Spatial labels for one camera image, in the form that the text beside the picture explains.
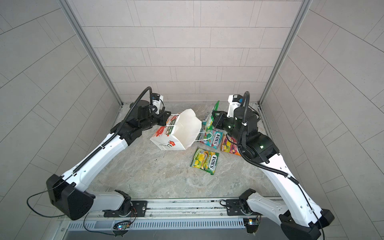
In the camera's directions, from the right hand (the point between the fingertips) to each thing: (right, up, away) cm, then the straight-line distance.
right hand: (210, 112), depth 61 cm
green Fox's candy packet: (-1, -27, +23) cm, 36 cm away
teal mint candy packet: (+3, -16, +33) cm, 37 cm away
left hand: (-17, +1, +11) cm, 21 cm away
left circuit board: (-37, -49, +3) cm, 62 cm away
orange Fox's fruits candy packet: (+14, -19, +30) cm, 38 cm away
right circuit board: (+20, -52, +7) cm, 56 cm away
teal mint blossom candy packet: (-1, -6, +41) cm, 41 cm away
